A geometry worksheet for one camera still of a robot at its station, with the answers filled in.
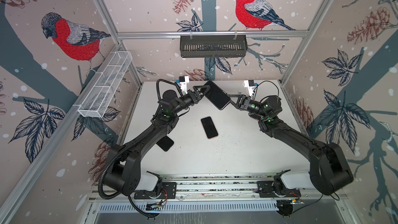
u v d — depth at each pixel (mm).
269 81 614
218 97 704
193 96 654
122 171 415
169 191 731
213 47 1047
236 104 681
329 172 423
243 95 669
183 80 697
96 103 713
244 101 645
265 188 731
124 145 451
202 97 689
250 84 683
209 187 753
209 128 957
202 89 728
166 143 898
